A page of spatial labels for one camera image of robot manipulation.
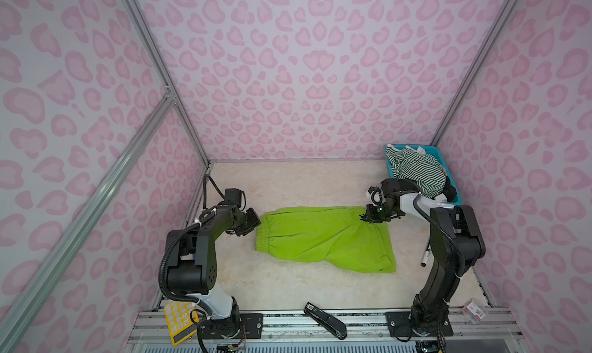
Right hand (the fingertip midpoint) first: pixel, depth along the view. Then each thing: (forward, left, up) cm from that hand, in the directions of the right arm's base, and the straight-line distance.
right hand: (363, 215), depth 97 cm
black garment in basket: (+7, -34, +8) cm, 36 cm away
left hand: (-4, +41, +2) cm, 42 cm away
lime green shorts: (-10, +12, +1) cm, 16 cm away
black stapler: (-40, +15, +3) cm, 43 cm away
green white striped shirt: (+22, -22, +8) cm, 32 cm away
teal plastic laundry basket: (+33, -36, +7) cm, 49 cm away
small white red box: (-35, -30, 0) cm, 46 cm away
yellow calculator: (-40, +63, 0) cm, 74 cm away
